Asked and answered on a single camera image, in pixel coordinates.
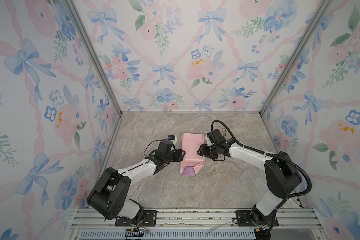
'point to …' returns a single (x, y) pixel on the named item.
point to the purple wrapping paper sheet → (192, 162)
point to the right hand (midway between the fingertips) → (199, 152)
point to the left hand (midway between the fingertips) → (183, 151)
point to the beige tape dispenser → (224, 132)
